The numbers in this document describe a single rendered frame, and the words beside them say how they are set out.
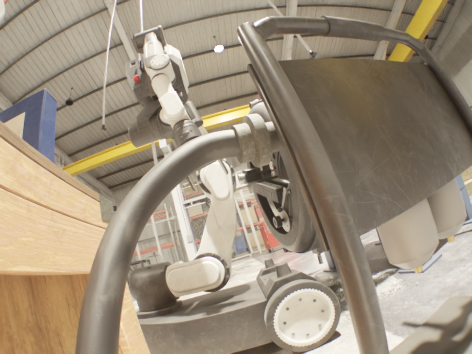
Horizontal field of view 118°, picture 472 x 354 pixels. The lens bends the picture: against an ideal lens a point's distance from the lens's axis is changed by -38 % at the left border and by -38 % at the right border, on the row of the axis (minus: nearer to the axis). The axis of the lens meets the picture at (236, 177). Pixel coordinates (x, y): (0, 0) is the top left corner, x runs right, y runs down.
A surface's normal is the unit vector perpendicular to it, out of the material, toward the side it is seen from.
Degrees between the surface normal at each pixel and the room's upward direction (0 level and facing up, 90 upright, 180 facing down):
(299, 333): 90
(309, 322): 90
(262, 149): 135
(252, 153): 153
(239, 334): 90
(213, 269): 90
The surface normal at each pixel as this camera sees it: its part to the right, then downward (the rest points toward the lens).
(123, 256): 0.91, -0.32
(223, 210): 0.10, 0.10
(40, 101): 0.11, -0.25
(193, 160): 0.65, 0.20
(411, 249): -0.65, 0.07
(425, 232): -0.20, -0.26
